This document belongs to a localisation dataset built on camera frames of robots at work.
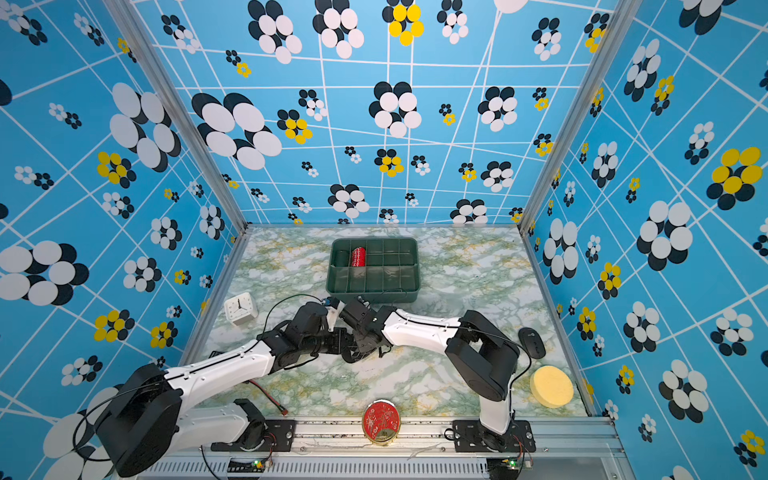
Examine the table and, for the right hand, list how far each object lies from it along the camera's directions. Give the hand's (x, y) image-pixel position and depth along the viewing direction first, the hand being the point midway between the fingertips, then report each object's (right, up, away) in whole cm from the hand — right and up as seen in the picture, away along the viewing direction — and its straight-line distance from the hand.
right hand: (369, 337), depth 89 cm
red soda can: (-5, +24, +15) cm, 28 cm away
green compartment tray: (+4, +19, +17) cm, 26 cm away
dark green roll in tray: (-11, +23, +14) cm, 30 cm away
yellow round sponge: (+49, -10, -11) cm, 51 cm away
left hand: (-3, +1, -5) cm, 6 cm away
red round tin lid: (+4, -17, -15) cm, 23 cm away
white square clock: (-41, +7, +5) cm, 42 cm away
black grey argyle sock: (-6, +3, -15) cm, 17 cm away
